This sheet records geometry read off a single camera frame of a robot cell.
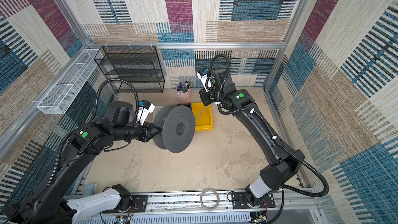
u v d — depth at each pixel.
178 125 0.64
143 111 0.58
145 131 0.53
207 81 0.61
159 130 0.63
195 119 0.73
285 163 0.40
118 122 0.47
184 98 1.13
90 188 0.74
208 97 0.63
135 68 1.09
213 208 0.72
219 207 0.73
